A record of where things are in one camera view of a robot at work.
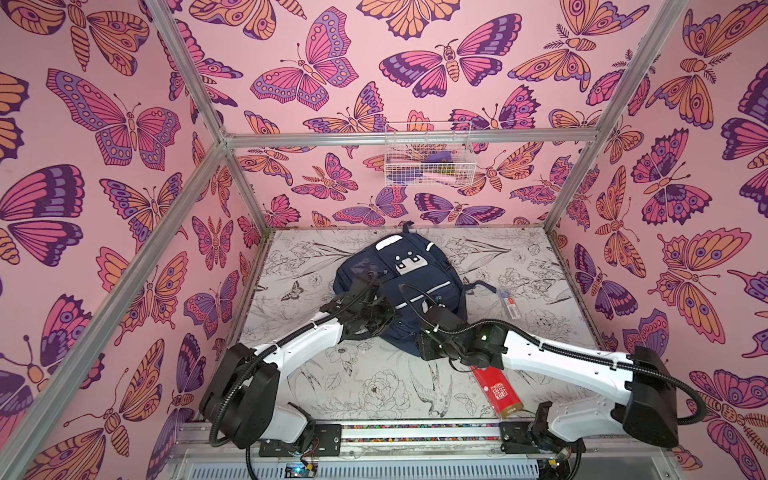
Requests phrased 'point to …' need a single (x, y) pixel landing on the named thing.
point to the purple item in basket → (439, 157)
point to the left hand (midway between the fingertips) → (407, 309)
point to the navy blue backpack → (421, 274)
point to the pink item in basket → (442, 179)
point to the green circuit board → (299, 470)
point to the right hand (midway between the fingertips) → (418, 339)
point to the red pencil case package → (498, 389)
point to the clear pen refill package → (510, 304)
